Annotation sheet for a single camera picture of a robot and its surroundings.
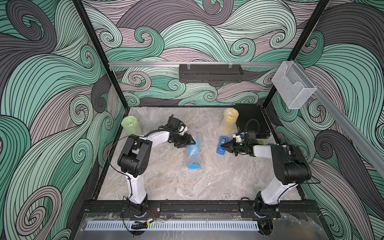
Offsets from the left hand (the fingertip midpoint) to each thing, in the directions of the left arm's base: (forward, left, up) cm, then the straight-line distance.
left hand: (191, 142), depth 92 cm
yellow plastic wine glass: (+15, -25, +9) cm, 31 cm away
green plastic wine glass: (+5, +37, +10) cm, 38 cm away
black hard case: (+7, -34, +16) cm, 39 cm away
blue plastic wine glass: (-6, -1, +1) cm, 6 cm away
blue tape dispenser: (+3, -20, -1) cm, 20 cm away
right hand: (-1, -18, -2) cm, 18 cm away
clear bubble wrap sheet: (+5, +37, +10) cm, 38 cm away
